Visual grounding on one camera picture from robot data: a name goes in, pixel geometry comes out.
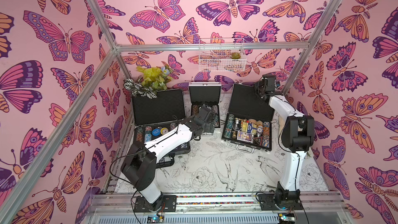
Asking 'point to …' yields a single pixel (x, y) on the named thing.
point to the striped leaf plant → (137, 88)
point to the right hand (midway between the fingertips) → (256, 81)
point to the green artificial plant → (157, 77)
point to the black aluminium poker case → (250, 120)
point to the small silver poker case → (208, 93)
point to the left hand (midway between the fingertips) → (206, 121)
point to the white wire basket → (222, 54)
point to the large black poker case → (151, 116)
